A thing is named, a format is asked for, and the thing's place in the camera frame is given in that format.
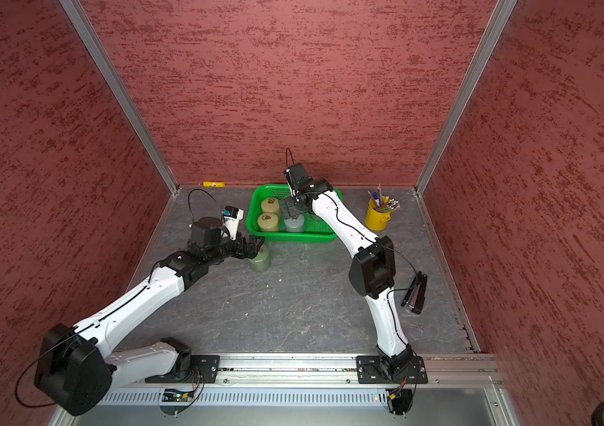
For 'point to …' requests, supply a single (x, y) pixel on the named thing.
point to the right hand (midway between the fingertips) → (299, 209)
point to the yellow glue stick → (215, 185)
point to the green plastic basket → (314, 232)
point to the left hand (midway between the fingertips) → (251, 241)
